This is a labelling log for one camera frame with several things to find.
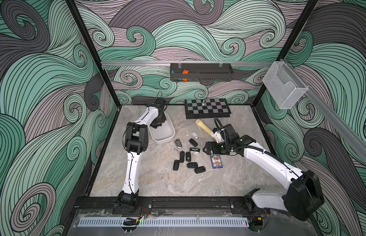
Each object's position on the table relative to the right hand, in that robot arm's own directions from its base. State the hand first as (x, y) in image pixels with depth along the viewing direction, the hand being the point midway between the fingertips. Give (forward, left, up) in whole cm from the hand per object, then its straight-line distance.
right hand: (211, 150), depth 82 cm
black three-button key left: (-5, +20, -10) cm, 23 cm away
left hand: (+28, +32, -7) cm, 43 cm away
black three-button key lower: (-8, +6, -10) cm, 14 cm away
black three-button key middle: (-4, +11, -10) cm, 16 cm away
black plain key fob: (+1, +17, -10) cm, 19 cm away
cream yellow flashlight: (+26, +4, -7) cm, 27 cm away
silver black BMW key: (+10, +19, -9) cm, 23 cm away
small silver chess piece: (+45, -1, -5) cm, 45 cm away
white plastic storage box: (+18, +29, -10) cm, 36 cm away
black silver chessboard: (+40, -3, -8) cm, 41 cm away
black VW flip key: (+2, +13, -11) cm, 17 cm away
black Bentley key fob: (+5, +9, -9) cm, 14 cm away
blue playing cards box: (-3, -4, -10) cm, 11 cm away
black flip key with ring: (+11, +9, -10) cm, 17 cm away
